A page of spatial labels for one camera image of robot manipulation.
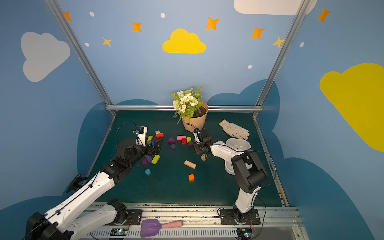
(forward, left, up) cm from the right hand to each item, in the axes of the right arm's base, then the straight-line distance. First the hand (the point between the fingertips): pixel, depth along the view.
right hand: (201, 144), depth 97 cm
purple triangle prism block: (+5, +21, -5) cm, 23 cm away
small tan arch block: (+11, +32, -4) cm, 34 cm away
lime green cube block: (+6, +9, -4) cm, 12 cm away
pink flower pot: (+13, +2, +10) cm, 17 cm away
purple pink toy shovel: (-47, +22, -5) cm, 52 cm away
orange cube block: (-21, +5, -4) cm, 22 cm away
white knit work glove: (+18, -26, -6) cm, 32 cm away
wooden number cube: (-7, -2, -4) cm, 9 cm away
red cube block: (+5, +12, -5) cm, 14 cm away
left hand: (-10, +22, +19) cm, 31 cm away
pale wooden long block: (-12, +6, -5) cm, 15 cm away
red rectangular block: (+9, +31, -5) cm, 33 cm away
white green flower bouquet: (+15, +10, +22) cm, 29 cm away
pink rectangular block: (+7, +15, -4) cm, 17 cm away
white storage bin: (+1, -26, 0) cm, 26 cm away
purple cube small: (0, +19, -5) cm, 20 cm away
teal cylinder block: (-20, +31, -3) cm, 37 cm away
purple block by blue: (+5, +33, -5) cm, 34 cm away
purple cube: (+2, +7, -4) cm, 8 cm away
